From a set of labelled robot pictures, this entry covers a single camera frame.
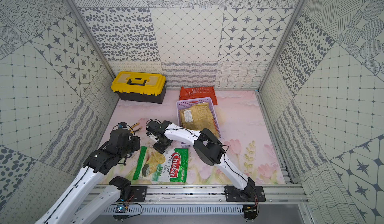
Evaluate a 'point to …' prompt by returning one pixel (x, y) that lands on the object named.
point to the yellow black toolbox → (140, 87)
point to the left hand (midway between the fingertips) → (135, 137)
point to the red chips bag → (190, 93)
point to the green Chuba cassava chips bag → (172, 165)
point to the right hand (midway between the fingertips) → (164, 148)
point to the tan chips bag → (197, 117)
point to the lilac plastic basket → (182, 104)
